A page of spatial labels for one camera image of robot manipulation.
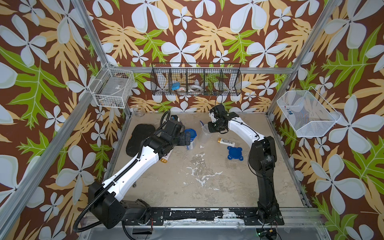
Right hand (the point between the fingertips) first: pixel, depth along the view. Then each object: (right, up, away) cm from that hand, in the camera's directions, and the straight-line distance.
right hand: (209, 128), depth 98 cm
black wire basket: (-9, +33, +1) cm, 34 cm away
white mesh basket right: (+54, +8, -16) cm, 57 cm away
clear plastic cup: (-2, -6, +3) cm, 7 cm away
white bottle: (+12, -10, +3) cm, 16 cm away
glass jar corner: (-56, +15, +25) cm, 63 cm away
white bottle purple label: (-29, -19, -5) cm, 35 cm away
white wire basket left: (-59, +24, -12) cm, 65 cm away
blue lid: (-11, -4, -6) cm, 13 cm away
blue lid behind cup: (+17, -16, -1) cm, 24 cm away
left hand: (-17, -3, -20) cm, 26 cm away
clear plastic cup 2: (-13, -13, 0) cm, 19 cm away
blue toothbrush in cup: (-4, +3, +14) cm, 15 cm away
